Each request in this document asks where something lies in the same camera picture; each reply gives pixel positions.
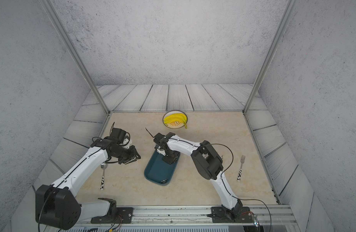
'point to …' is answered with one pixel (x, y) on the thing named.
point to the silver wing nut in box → (163, 181)
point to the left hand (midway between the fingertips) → (141, 157)
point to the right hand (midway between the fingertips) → (172, 159)
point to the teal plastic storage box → (158, 171)
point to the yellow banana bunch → (178, 117)
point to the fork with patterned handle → (242, 160)
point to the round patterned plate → (175, 124)
